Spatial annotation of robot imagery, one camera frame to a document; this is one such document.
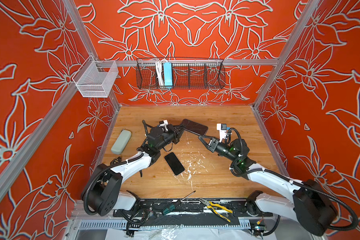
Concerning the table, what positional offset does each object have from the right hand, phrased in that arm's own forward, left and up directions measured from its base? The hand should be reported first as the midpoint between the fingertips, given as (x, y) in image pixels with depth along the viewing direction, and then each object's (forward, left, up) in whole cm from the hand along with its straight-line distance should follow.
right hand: (199, 136), depth 71 cm
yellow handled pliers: (-25, -6, -24) cm, 36 cm away
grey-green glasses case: (+9, +49, -21) cm, 54 cm away
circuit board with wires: (-34, -28, -26) cm, 51 cm away
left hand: (+6, +6, +1) cm, 9 cm away
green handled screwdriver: (-26, +12, -24) cm, 37 cm away
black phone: (+7, +2, -1) cm, 7 cm away
